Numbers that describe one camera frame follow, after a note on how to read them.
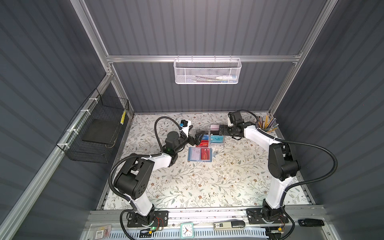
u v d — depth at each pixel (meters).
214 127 0.99
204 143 0.99
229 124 0.84
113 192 0.45
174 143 0.71
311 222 0.69
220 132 0.89
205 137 0.99
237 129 0.71
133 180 0.47
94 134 0.73
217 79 0.91
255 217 0.74
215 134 0.99
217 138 0.99
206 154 0.96
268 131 0.91
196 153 0.96
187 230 0.69
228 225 0.69
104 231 0.69
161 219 0.72
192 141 0.79
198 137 0.77
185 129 0.75
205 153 0.96
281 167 0.51
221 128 0.89
